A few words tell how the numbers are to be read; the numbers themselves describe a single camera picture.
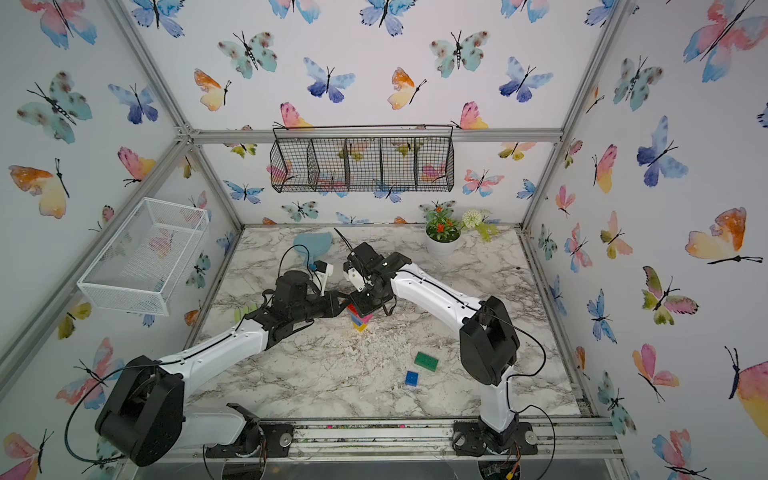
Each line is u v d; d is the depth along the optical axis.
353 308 0.74
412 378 0.82
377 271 0.61
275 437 0.74
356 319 0.89
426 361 0.86
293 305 0.65
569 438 0.76
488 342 0.47
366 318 0.75
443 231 0.99
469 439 0.74
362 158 0.98
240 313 0.96
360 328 0.93
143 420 0.41
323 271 0.77
